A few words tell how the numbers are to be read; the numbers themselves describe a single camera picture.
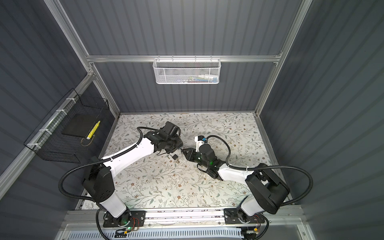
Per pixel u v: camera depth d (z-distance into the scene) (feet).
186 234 2.53
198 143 2.56
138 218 2.40
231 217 2.40
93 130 2.41
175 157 3.15
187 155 2.56
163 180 2.84
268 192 1.44
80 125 2.50
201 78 3.00
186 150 2.71
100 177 1.44
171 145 2.35
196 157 2.44
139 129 2.15
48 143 2.12
